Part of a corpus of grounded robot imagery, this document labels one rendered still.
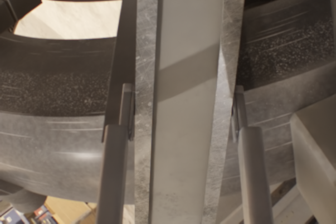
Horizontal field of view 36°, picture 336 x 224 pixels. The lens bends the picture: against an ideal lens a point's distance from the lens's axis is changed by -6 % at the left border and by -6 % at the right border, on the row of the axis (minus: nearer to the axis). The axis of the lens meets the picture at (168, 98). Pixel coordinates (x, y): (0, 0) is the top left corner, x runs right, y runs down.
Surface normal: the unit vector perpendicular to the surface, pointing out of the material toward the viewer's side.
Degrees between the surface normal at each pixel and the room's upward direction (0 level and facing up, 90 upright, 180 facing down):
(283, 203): 90
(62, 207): 90
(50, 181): 33
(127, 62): 90
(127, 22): 90
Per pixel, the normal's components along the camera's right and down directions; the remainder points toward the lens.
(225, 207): 0.18, -0.33
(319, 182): -0.93, 0.37
